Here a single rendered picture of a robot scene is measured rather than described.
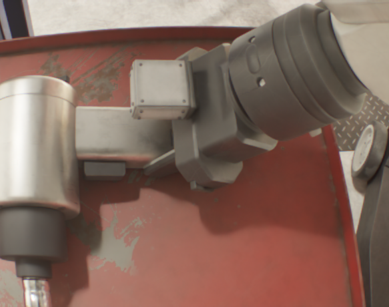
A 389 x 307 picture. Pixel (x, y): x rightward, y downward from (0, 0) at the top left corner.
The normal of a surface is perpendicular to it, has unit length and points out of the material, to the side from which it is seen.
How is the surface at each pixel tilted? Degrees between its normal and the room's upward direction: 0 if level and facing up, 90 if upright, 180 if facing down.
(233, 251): 0
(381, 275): 0
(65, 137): 54
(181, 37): 90
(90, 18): 0
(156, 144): 13
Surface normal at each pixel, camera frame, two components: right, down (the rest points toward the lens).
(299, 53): -0.68, 0.10
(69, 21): 0.11, -0.42
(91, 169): 0.32, -0.33
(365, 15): -0.56, 0.81
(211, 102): -0.72, -0.15
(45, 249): 0.62, -0.30
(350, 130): 0.15, -0.03
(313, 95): -0.37, 0.66
